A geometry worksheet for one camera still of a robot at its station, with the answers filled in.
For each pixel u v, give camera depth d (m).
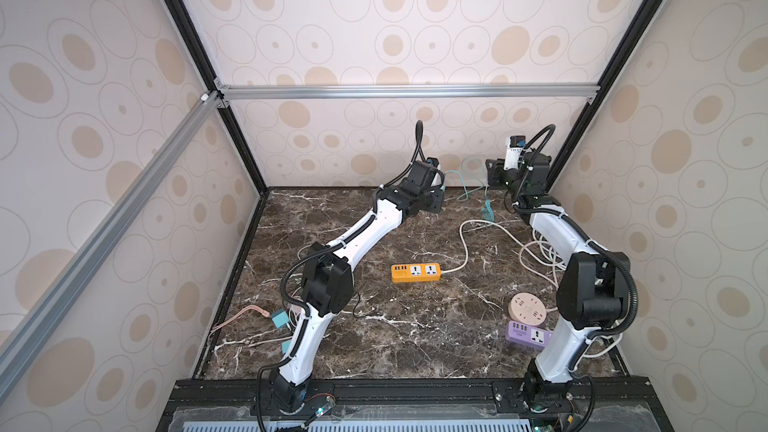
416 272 0.93
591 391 0.71
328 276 0.54
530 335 0.81
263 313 0.87
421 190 0.70
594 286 0.49
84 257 0.52
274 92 0.89
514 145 0.76
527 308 0.87
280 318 0.85
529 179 0.69
